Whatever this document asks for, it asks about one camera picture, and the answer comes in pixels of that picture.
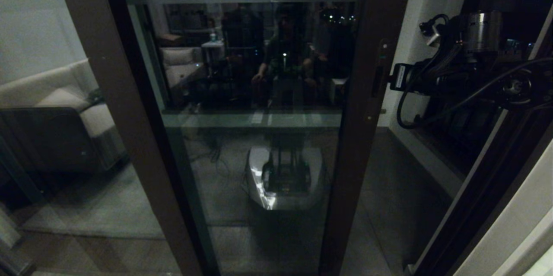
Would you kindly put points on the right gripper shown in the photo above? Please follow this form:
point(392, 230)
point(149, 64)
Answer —
point(458, 73)

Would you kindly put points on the brown framed sliding glass door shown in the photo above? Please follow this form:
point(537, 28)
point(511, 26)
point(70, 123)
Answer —
point(363, 146)

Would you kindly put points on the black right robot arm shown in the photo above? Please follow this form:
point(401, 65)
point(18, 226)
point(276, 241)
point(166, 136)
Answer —
point(527, 86)

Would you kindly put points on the brown stone side sill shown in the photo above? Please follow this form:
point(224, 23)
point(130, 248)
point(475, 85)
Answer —
point(432, 150)

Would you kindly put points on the brown framed fixed glass panel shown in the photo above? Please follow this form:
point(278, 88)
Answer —
point(142, 138)

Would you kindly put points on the grey rug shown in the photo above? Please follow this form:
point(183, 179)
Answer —
point(99, 211)

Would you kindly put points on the white sofa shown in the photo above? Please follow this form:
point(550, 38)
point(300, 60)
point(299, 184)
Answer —
point(65, 99)

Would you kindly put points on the dark grey box furniture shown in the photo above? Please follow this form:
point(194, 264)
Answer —
point(43, 142)

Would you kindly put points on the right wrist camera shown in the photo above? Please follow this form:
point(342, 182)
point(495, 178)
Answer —
point(432, 34)

